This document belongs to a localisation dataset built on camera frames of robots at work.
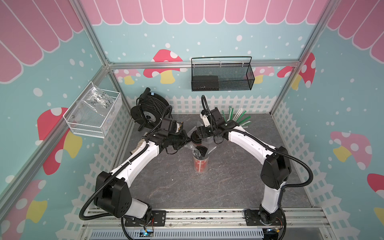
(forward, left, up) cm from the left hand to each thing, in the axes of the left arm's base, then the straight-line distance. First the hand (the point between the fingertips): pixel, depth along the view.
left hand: (192, 143), depth 79 cm
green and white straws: (+25, -30, -6) cm, 39 cm away
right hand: (+3, -8, +2) cm, 9 cm away
